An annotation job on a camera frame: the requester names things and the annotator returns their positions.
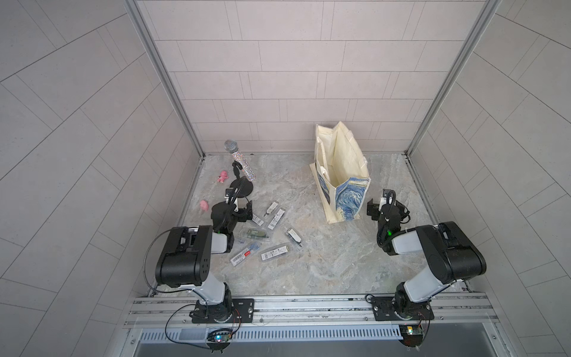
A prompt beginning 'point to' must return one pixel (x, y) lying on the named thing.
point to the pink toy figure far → (224, 175)
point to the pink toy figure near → (204, 204)
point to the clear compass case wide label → (284, 249)
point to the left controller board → (219, 339)
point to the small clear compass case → (271, 207)
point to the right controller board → (413, 335)
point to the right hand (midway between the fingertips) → (383, 197)
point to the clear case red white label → (244, 253)
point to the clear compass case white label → (276, 219)
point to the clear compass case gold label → (294, 236)
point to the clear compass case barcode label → (257, 220)
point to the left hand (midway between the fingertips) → (243, 197)
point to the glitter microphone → (232, 146)
